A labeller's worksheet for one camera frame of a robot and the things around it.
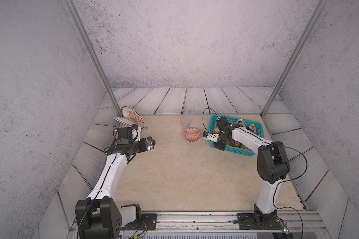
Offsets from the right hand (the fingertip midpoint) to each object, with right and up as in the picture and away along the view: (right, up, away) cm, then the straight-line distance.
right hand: (217, 142), depth 96 cm
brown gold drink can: (+24, +10, +3) cm, 26 cm away
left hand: (-40, +2, -12) cm, 42 cm away
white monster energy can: (+16, +14, +2) cm, 21 cm away
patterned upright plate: (-57, +17, +9) cm, 60 cm away
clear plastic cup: (-21, +14, +15) cm, 29 cm away
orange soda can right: (+4, +2, -31) cm, 31 cm away
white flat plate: (-58, +14, -4) cm, 60 cm away
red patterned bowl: (-16, +5, +12) cm, 20 cm away
